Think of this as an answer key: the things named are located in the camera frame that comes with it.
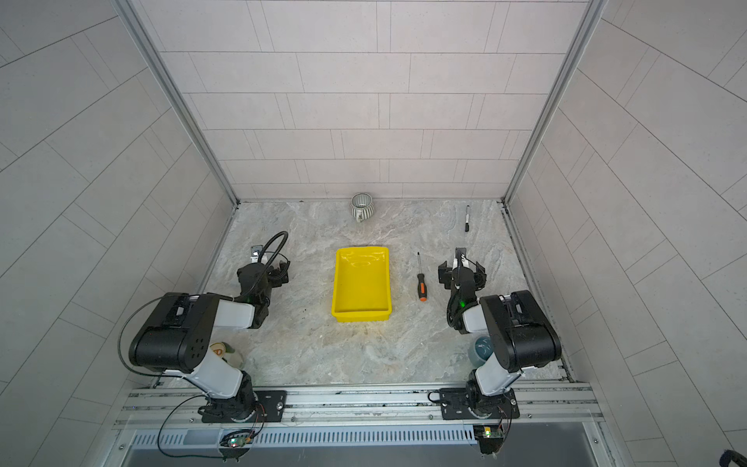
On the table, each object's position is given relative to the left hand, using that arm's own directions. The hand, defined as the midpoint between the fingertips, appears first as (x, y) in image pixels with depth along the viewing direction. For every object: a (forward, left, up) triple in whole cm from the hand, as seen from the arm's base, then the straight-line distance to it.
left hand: (272, 258), depth 95 cm
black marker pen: (+20, -69, -2) cm, 72 cm away
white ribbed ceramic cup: (+20, -29, +4) cm, 35 cm away
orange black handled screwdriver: (-8, -49, -2) cm, 50 cm away
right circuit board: (-48, -63, -4) cm, 79 cm away
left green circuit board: (-48, -5, -1) cm, 49 cm away
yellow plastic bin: (-8, -30, -2) cm, 31 cm away
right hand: (-1, -63, +1) cm, 63 cm away
